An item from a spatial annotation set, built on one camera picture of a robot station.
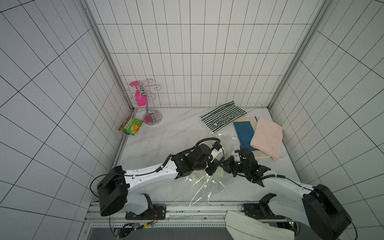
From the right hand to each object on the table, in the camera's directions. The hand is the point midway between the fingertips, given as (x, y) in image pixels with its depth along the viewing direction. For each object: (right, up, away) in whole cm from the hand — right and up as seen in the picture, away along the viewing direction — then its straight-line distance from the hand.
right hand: (216, 160), depth 83 cm
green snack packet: (-56, +19, +17) cm, 61 cm away
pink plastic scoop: (-50, +37, +18) cm, 64 cm away
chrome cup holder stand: (-46, +25, +30) cm, 61 cm away
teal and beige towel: (+24, +17, +24) cm, 38 cm away
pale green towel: (+1, -5, -4) cm, 7 cm away
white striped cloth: (+10, -27, -15) cm, 32 cm away
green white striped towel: (+9, +27, +30) cm, 41 cm away
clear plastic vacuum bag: (-9, -10, -9) cm, 16 cm away
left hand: (-2, 0, -9) cm, 9 cm away
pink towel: (+38, +11, +17) cm, 43 cm away
